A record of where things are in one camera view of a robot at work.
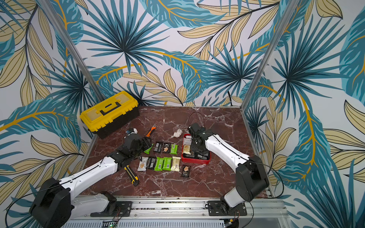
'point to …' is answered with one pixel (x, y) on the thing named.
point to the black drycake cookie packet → (167, 147)
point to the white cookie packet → (187, 140)
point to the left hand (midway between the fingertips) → (149, 142)
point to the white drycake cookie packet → (142, 166)
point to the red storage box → (202, 157)
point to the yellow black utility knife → (134, 178)
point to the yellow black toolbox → (109, 117)
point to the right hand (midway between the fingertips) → (197, 148)
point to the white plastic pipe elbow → (177, 134)
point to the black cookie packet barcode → (158, 146)
